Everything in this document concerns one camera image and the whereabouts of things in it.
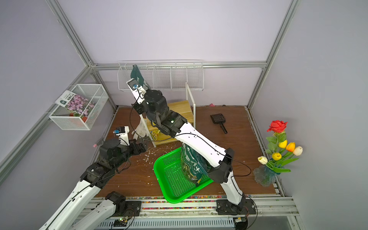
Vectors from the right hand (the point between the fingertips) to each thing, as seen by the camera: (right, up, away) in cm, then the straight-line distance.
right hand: (136, 89), depth 61 cm
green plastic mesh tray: (+12, -48, +22) cm, 54 cm away
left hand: (-1, -23, +11) cm, 26 cm away
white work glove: (-14, -21, +44) cm, 51 cm away
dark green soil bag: (+24, -35, +5) cm, 43 cm away
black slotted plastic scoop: (+45, -13, +47) cm, 67 cm away
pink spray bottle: (-29, -27, +16) cm, 43 cm away
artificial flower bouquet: (+61, -28, -1) cm, 67 cm away
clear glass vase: (+63, -43, +14) cm, 78 cm away
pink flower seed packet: (-35, -6, +12) cm, 38 cm away
